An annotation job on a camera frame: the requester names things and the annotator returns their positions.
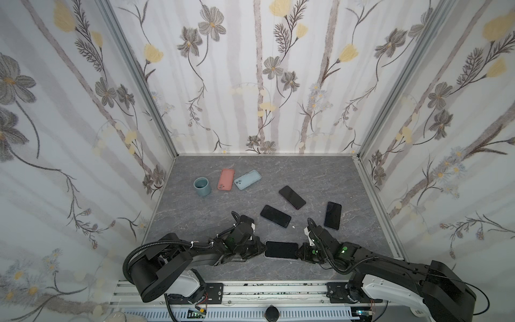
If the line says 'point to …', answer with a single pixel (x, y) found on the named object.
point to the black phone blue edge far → (292, 197)
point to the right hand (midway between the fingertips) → (289, 251)
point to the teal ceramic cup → (202, 186)
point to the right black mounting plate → (337, 292)
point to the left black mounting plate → (214, 292)
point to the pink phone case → (226, 179)
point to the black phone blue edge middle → (275, 216)
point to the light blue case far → (247, 180)
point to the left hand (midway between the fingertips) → (265, 246)
